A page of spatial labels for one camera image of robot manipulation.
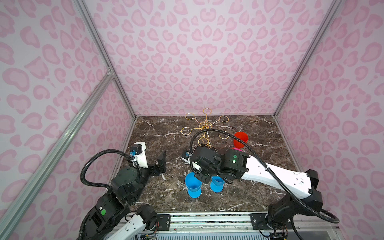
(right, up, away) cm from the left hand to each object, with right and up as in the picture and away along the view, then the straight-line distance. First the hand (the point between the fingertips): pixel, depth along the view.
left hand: (154, 149), depth 60 cm
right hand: (+17, -10, +6) cm, 20 cm away
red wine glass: (+44, +3, +30) cm, 54 cm away
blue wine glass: (+15, -22, +18) cm, 32 cm away
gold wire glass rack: (+22, -1, +46) cm, 51 cm away
